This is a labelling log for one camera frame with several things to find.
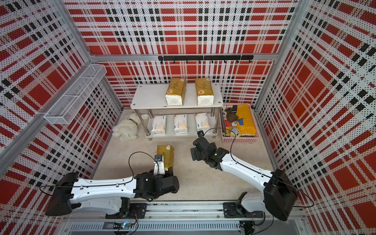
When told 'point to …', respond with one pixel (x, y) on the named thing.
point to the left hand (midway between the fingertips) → (169, 169)
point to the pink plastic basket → (228, 111)
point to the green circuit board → (125, 225)
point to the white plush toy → (127, 129)
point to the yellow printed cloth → (245, 123)
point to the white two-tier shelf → (149, 98)
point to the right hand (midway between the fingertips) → (203, 148)
